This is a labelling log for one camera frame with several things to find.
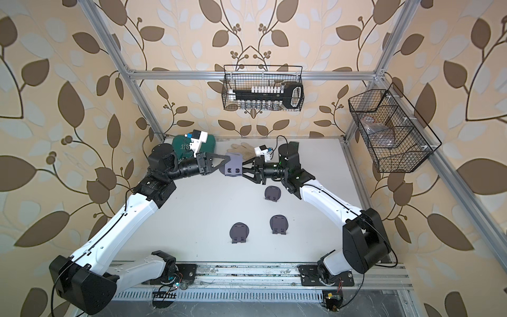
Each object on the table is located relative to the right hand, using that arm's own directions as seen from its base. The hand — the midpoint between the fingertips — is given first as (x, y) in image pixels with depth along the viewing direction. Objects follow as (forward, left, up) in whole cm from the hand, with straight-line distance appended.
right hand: (237, 171), depth 70 cm
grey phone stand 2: (-9, -16, -30) cm, 35 cm away
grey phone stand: (-12, +2, -29) cm, 32 cm away
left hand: (-2, +2, +9) cm, 10 cm away
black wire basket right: (+8, -60, +2) cm, 60 cm away
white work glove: (+36, -1, -29) cm, 46 cm away
